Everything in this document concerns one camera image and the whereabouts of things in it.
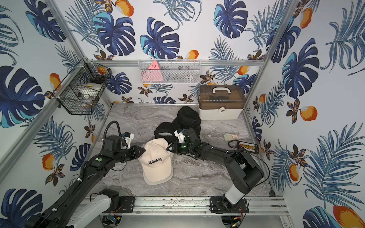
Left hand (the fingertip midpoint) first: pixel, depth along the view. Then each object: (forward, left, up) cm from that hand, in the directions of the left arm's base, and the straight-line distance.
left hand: (144, 148), depth 77 cm
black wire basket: (+25, +41, +15) cm, 51 cm away
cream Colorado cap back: (-5, -8, -6) cm, 11 cm away
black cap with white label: (+22, -8, -13) cm, 27 cm away
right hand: (+4, -12, -6) cm, 14 cm away
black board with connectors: (+13, -65, -14) cm, 68 cm away
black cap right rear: (+32, -23, -9) cm, 40 cm away
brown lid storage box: (+41, -46, 0) cm, 62 cm away
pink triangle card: (+43, +1, +19) cm, 46 cm away
